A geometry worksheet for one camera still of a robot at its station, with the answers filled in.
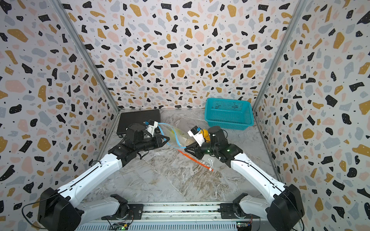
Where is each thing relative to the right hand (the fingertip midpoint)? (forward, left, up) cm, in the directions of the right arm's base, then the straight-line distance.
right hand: (187, 149), depth 73 cm
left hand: (+5, +9, +1) cm, 11 cm away
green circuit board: (-31, +32, -22) cm, 50 cm away
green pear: (+14, +6, -5) cm, 16 cm away
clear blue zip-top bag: (+5, +6, +2) cm, 8 cm away
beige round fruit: (+12, 0, -12) cm, 17 cm away
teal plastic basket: (+48, -35, -24) cm, 64 cm away
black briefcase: (+40, +53, -22) cm, 70 cm away
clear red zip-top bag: (+3, -11, -21) cm, 24 cm away
